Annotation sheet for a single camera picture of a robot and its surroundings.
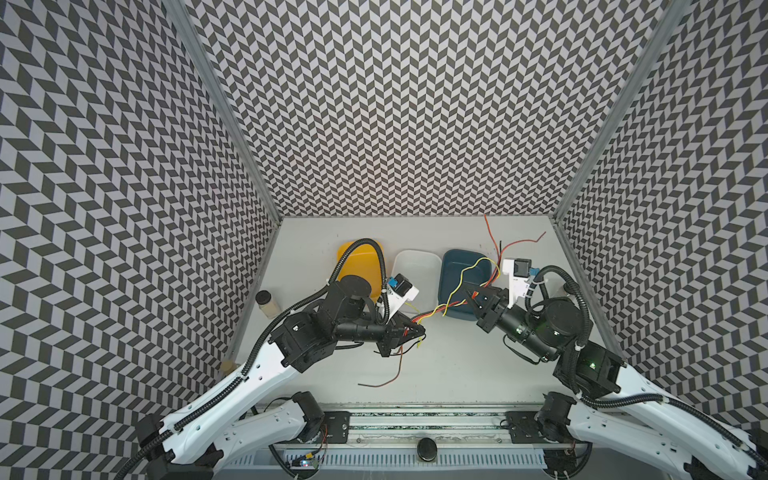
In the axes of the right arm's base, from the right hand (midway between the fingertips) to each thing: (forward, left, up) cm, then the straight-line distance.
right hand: (465, 284), depth 60 cm
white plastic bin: (+24, +6, -31) cm, 40 cm away
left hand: (-7, +10, -6) cm, 13 cm away
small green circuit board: (-27, +36, -31) cm, 55 cm away
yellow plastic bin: (+31, +27, -33) cm, 53 cm away
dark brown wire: (-15, +16, -14) cm, 26 cm away
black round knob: (-25, +9, -24) cm, 36 cm away
